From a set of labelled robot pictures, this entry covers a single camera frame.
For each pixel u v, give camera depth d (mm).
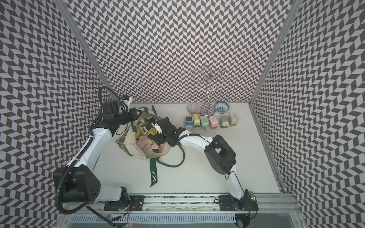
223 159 510
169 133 692
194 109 1116
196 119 990
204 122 980
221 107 1120
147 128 883
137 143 752
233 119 990
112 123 594
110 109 617
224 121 985
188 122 1021
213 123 983
